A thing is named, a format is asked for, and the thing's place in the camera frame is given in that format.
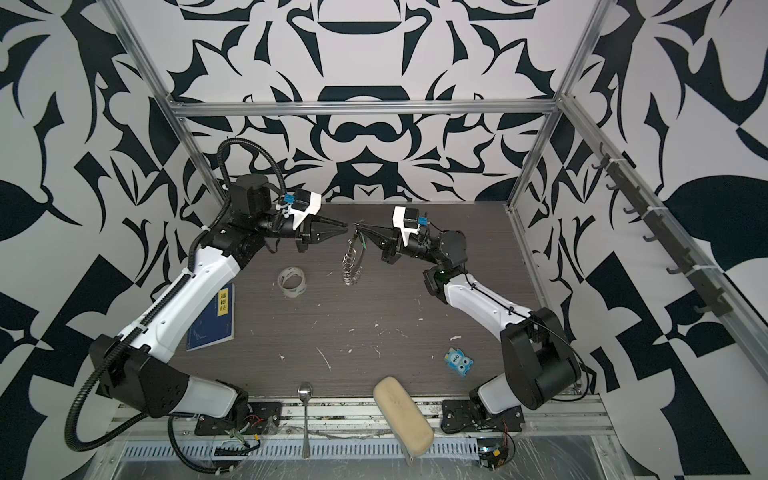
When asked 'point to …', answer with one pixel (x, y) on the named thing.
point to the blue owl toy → (457, 359)
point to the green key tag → (363, 240)
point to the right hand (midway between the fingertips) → (360, 230)
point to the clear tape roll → (291, 281)
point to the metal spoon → (305, 390)
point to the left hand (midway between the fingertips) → (349, 218)
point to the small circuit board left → (230, 451)
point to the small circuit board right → (492, 452)
